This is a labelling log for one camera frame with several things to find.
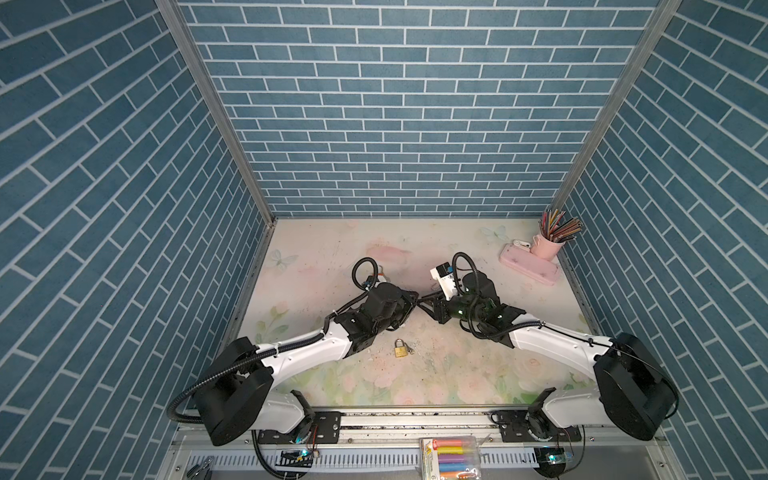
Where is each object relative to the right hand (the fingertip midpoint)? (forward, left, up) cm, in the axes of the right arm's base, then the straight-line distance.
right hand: (417, 298), depth 81 cm
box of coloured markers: (-34, -9, -13) cm, 38 cm away
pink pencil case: (+25, -40, -14) cm, 49 cm away
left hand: (0, -2, +1) cm, 2 cm away
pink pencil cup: (+29, -45, -10) cm, 54 cm away
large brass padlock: (-9, +4, -15) cm, 18 cm away
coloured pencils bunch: (+35, -47, -4) cm, 59 cm away
